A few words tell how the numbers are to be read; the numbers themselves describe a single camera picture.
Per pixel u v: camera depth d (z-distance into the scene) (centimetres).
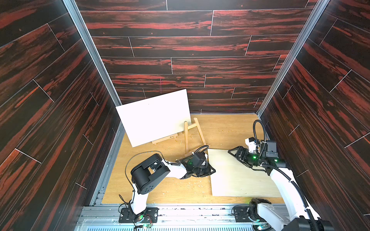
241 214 73
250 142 74
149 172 53
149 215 73
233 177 91
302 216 40
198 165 73
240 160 78
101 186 86
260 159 61
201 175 80
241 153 70
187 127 85
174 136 102
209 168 81
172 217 74
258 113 122
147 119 85
